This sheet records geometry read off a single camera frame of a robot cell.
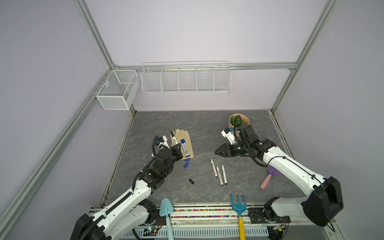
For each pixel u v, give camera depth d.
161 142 0.67
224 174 0.87
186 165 0.92
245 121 1.01
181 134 1.06
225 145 0.68
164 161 0.57
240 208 0.75
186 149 0.97
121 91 1.06
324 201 0.40
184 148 0.99
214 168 0.89
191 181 0.85
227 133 0.72
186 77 0.99
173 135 0.79
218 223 0.74
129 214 0.57
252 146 0.59
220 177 0.86
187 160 0.94
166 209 0.74
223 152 0.71
